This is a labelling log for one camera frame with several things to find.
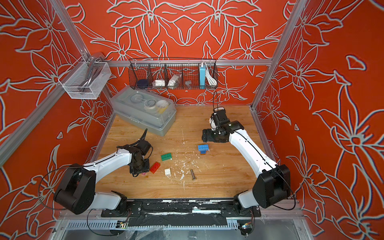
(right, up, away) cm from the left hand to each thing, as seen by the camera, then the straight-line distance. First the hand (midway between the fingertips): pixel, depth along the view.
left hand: (145, 169), depth 86 cm
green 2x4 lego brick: (+12, +7, +4) cm, 14 cm away
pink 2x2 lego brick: (+2, +1, -9) cm, 9 cm away
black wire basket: (+14, +62, +14) cm, 65 cm away
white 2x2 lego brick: (+14, 0, -3) cm, 14 cm away
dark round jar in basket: (-6, +55, +12) cm, 56 cm away
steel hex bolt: (+28, -2, -2) cm, 28 cm away
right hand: (+35, +20, -6) cm, 41 cm away
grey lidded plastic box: (+5, +33, +2) cm, 34 cm away
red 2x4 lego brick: (+6, +2, -1) cm, 6 cm away
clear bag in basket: (+17, +53, +4) cm, 56 cm away
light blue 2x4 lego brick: (+34, +13, +1) cm, 37 cm away
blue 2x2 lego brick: (+35, +9, +9) cm, 37 cm away
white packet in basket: (+8, +51, -1) cm, 52 cm away
